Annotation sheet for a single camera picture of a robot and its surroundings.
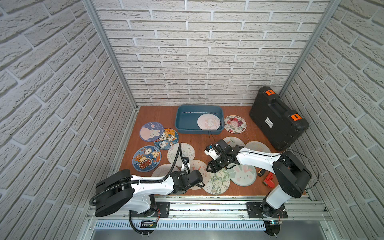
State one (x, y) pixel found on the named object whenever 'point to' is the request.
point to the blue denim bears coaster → (170, 136)
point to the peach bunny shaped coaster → (201, 166)
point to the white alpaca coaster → (233, 141)
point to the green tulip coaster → (218, 183)
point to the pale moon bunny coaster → (257, 145)
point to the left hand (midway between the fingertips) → (192, 173)
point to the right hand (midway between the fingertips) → (211, 168)
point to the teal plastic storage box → (186, 117)
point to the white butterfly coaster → (188, 151)
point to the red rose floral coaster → (235, 124)
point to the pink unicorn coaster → (208, 121)
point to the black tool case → (281, 126)
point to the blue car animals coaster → (146, 158)
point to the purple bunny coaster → (151, 131)
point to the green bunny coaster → (243, 175)
